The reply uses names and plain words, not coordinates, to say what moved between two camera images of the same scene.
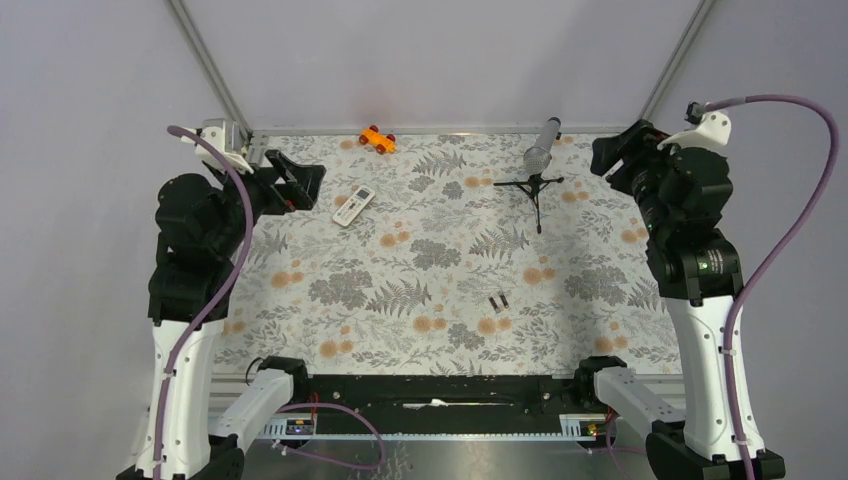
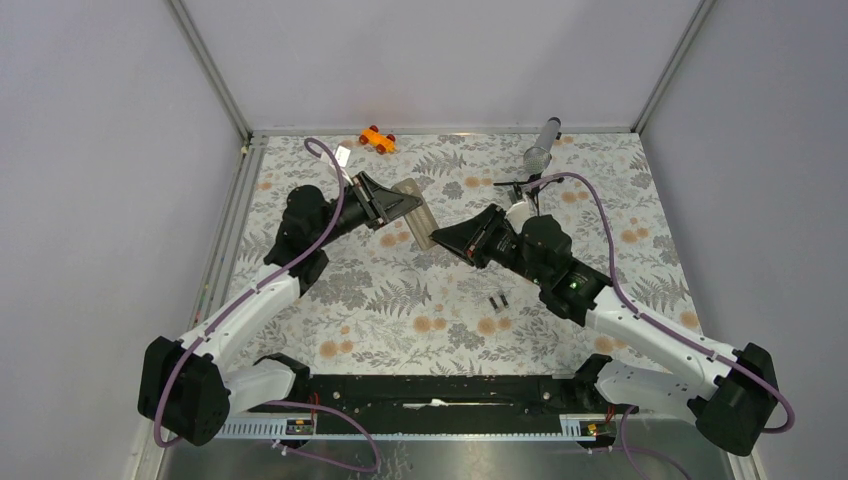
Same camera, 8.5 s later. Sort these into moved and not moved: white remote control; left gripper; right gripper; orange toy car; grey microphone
Moved: right gripper; left gripper; white remote control
Not moved: grey microphone; orange toy car
